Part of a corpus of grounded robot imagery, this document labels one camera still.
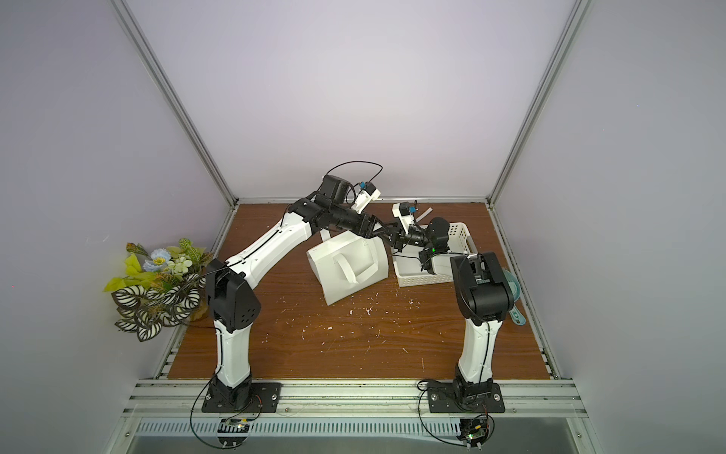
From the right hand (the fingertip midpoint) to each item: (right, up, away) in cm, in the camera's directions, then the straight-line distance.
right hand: (375, 227), depth 84 cm
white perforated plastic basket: (+12, -13, +14) cm, 22 cm away
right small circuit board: (+25, -52, -14) cm, 59 cm away
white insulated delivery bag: (-7, -9, -8) cm, 14 cm away
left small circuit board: (-37, -53, -12) cm, 66 cm away
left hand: (+3, +1, -4) cm, 5 cm away
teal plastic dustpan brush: (+27, -16, -31) cm, 43 cm away
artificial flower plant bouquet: (-53, -14, -17) cm, 57 cm away
